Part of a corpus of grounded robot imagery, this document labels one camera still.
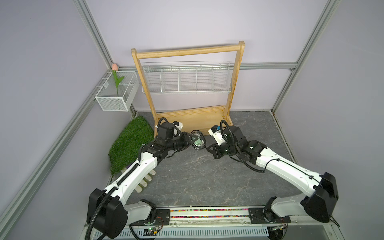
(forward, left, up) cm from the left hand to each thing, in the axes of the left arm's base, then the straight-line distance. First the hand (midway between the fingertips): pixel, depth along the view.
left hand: (197, 140), depth 75 cm
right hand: (-3, -5, -3) cm, 7 cm away
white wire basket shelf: (+51, +2, +3) cm, 51 cm away
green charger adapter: (-1, -1, 0) cm, 1 cm away
